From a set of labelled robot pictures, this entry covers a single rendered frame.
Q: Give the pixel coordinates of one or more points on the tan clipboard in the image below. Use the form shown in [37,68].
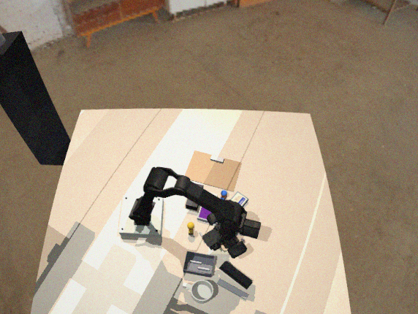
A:
[213,170]

